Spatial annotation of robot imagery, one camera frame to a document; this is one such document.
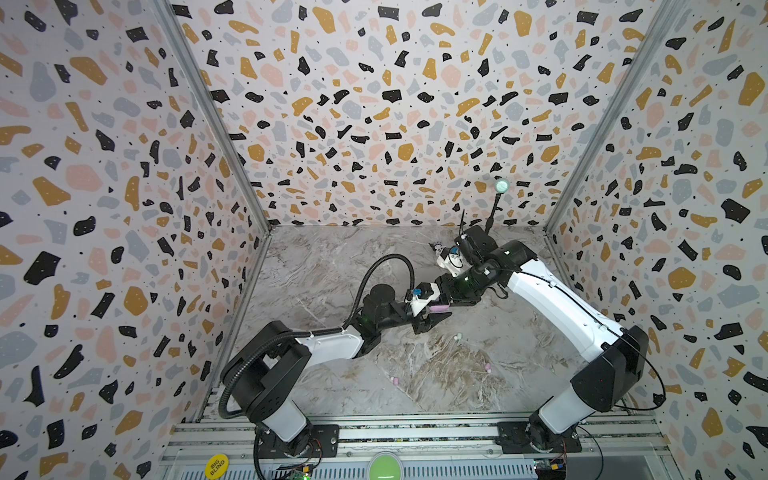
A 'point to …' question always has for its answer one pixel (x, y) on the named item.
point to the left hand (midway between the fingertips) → (451, 301)
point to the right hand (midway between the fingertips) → (434, 298)
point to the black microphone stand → (501, 186)
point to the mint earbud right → (459, 336)
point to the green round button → (385, 465)
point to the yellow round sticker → (216, 467)
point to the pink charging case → (439, 308)
